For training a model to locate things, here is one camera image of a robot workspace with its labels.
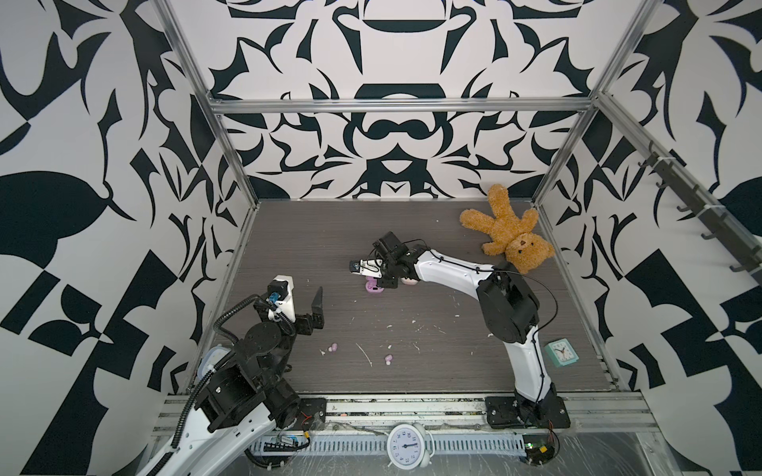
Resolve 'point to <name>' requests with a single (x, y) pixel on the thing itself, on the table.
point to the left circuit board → (289, 439)
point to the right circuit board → (539, 448)
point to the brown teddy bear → (511, 233)
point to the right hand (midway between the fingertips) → (376, 267)
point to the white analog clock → (410, 446)
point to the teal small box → (562, 352)
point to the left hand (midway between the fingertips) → (298, 285)
